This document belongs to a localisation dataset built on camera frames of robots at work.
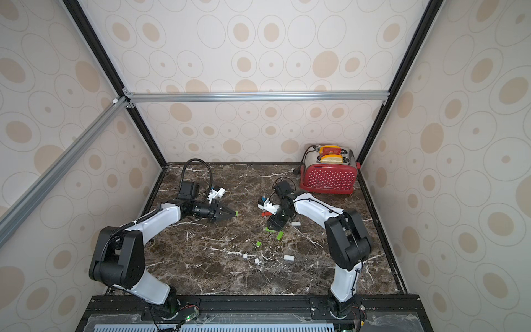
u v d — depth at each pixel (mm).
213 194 814
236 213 814
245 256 857
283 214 780
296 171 1128
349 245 482
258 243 896
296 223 949
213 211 745
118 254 493
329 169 947
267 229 880
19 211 520
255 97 916
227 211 795
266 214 991
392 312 729
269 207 827
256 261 851
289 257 853
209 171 1166
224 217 774
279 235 918
